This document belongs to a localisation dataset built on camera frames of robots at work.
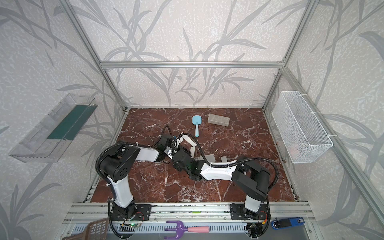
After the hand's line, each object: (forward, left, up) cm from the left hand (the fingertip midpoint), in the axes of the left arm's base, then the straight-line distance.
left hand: (191, 150), depth 93 cm
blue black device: (-37, -44, +4) cm, 58 cm away
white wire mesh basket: (-9, -49, +33) cm, 59 cm away
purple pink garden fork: (-40, +3, -2) cm, 40 cm away
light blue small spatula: (+27, -2, -3) cm, 28 cm away
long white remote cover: (+10, +2, -4) cm, 11 cm away
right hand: (-3, +9, +8) cm, 12 cm away
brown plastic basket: (-40, +42, -3) cm, 58 cm away
